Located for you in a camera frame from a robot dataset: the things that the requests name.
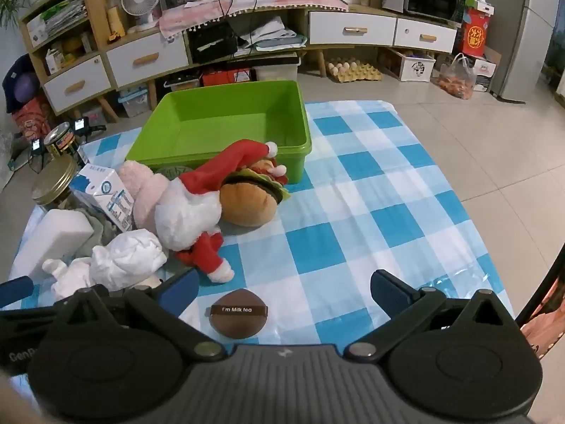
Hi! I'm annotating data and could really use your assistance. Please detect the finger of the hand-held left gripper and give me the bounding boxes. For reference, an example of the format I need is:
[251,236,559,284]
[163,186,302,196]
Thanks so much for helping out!
[0,276,34,311]

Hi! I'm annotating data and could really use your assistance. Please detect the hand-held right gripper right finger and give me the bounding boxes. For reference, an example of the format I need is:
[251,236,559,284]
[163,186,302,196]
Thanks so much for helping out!
[344,269,517,360]

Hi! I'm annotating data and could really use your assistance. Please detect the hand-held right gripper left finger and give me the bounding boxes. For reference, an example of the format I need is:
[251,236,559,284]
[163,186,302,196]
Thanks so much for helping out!
[46,269,227,359]

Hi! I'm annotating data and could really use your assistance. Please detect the white foam block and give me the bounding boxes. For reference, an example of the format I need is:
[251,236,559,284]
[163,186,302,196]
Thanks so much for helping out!
[9,209,95,281]

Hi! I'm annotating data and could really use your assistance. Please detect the brown powder puff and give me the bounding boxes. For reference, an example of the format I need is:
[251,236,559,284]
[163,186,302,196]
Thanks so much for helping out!
[208,289,269,341]

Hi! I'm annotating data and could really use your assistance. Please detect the santa plush toy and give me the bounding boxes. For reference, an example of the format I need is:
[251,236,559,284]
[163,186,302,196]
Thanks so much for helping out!
[154,140,290,282]

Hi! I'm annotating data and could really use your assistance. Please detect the green plastic bin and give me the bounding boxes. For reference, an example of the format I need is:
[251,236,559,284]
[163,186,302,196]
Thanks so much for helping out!
[125,80,313,185]

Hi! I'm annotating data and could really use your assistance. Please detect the person's left forearm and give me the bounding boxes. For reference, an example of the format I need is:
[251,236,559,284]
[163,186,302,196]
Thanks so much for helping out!
[0,371,36,424]

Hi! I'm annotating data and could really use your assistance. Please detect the blue checkered tablecloth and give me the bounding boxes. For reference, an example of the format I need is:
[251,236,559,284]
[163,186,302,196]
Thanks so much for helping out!
[0,99,517,347]

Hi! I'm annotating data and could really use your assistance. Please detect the pink plush toy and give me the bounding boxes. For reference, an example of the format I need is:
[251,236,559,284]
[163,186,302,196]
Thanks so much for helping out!
[118,160,171,230]

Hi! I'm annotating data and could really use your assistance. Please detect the grey green cloth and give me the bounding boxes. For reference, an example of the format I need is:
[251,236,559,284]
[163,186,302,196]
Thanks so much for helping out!
[77,205,118,248]

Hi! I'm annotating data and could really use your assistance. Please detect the hamburger plush toy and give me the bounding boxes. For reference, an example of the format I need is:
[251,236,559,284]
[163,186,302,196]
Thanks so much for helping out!
[219,159,292,228]

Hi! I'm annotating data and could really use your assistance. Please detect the glass jar gold lid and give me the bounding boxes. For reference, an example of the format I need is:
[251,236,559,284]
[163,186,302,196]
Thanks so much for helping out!
[31,155,80,210]

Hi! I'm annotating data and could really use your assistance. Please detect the white blue milk carton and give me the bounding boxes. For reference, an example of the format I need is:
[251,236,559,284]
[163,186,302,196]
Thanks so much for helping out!
[69,163,135,232]

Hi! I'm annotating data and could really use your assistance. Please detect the tin can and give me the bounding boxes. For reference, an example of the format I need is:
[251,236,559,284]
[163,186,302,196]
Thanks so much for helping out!
[43,121,89,164]

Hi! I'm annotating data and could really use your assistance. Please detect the red patterned bag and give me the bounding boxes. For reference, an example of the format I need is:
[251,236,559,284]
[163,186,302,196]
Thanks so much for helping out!
[11,97,51,140]

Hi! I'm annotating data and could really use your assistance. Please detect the small clear storage box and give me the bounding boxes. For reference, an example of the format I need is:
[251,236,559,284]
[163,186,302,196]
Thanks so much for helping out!
[118,87,151,118]

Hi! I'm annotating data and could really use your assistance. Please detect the black lid storage box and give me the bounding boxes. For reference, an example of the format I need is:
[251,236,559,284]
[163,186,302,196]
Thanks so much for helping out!
[161,75,201,98]

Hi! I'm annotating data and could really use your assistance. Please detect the dark purple bag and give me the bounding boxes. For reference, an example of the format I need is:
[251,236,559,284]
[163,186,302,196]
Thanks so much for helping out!
[2,55,45,113]

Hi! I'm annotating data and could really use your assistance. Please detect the red shoe box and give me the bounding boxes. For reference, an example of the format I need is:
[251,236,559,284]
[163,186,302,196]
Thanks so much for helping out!
[201,68,253,88]

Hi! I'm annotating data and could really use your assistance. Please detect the egg tray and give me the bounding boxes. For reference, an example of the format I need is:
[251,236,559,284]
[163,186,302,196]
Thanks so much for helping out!
[326,57,384,84]

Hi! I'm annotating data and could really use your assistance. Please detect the white printed crate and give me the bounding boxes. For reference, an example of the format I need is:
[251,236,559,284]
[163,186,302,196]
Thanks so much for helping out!
[388,48,438,82]

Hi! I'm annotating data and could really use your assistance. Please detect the plastic bag orange contents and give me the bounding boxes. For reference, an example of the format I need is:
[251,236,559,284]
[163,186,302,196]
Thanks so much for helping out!
[435,53,480,100]

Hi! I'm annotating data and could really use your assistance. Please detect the small white carton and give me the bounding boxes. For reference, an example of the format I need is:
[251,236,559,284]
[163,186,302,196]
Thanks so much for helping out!
[45,48,63,75]

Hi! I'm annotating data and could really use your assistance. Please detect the cardboard box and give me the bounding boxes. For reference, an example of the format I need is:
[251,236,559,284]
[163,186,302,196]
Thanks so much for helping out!
[472,46,501,93]

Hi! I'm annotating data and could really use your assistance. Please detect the yellow toy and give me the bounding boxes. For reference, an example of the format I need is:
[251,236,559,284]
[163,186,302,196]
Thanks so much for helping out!
[62,35,84,60]

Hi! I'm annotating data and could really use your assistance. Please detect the stack of folded papers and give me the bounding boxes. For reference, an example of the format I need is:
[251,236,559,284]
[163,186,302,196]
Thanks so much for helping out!
[234,15,307,56]

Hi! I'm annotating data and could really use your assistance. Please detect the red gift box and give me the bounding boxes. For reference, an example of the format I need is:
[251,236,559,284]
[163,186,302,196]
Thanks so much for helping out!
[461,6,488,58]

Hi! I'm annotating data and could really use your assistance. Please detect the yellow toy truck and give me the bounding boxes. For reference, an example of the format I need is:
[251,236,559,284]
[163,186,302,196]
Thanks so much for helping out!
[106,6,126,40]

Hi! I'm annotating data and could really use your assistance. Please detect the pile of papers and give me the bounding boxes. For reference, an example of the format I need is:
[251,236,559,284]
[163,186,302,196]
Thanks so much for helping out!
[26,0,89,47]

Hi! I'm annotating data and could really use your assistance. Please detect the silver refrigerator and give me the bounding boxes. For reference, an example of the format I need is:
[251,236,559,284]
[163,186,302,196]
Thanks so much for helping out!
[488,0,563,104]

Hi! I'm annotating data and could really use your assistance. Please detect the white desk fan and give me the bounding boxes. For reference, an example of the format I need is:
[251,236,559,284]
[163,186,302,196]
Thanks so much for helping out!
[121,0,162,31]

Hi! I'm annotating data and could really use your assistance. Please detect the wooden shelf cabinet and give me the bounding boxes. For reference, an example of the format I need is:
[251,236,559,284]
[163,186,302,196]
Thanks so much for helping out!
[18,0,191,122]

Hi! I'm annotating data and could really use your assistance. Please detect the green white box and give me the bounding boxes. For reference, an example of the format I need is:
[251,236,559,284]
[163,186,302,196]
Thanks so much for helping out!
[465,0,495,16]

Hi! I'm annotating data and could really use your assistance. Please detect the white drawer wooden handle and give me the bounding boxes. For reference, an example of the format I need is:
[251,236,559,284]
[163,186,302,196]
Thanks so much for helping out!
[394,18,457,54]
[43,55,112,113]
[106,33,190,88]
[308,11,397,47]

